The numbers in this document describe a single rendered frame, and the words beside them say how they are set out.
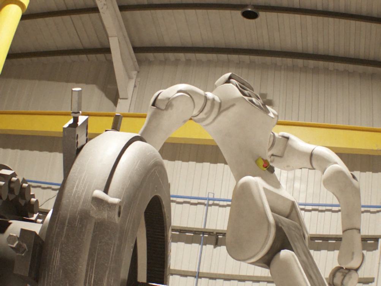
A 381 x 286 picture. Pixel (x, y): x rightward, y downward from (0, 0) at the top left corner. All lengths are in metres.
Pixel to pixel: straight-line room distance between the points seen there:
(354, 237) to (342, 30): 11.01
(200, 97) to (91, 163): 0.83
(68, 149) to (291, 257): 0.69
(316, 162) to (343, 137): 10.43
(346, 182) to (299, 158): 0.24
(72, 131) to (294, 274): 0.71
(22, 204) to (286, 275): 0.68
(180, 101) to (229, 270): 10.55
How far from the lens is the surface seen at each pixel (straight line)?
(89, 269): 0.89
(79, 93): 1.06
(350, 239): 1.73
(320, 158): 1.89
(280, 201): 1.69
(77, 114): 1.07
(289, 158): 1.98
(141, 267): 1.47
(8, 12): 5.60
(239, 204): 1.62
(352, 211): 1.76
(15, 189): 1.28
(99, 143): 1.06
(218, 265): 12.21
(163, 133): 1.73
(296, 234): 1.62
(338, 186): 1.79
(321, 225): 12.33
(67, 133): 1.05
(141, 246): 1.43
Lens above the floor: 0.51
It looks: 22 degrees up
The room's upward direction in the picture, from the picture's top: 8 degrees clockwise
